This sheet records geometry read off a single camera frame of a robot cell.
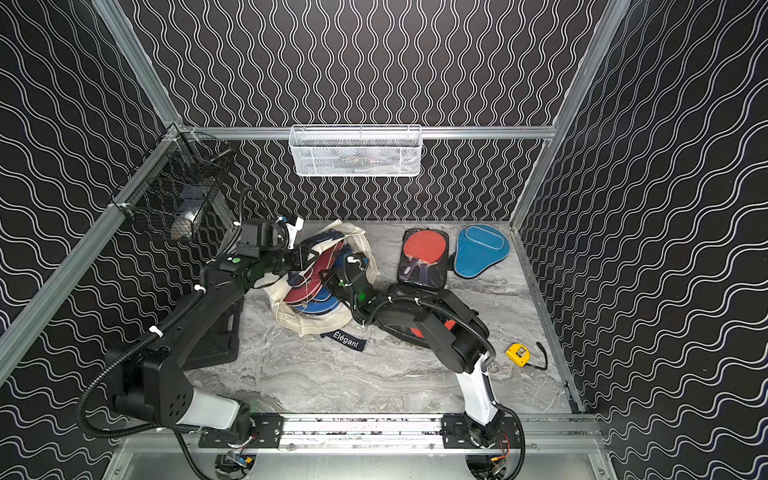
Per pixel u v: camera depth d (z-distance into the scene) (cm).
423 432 76
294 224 75
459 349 51
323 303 93
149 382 41
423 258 106
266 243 65
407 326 90
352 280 70
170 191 92
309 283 86
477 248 109
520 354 86
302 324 85
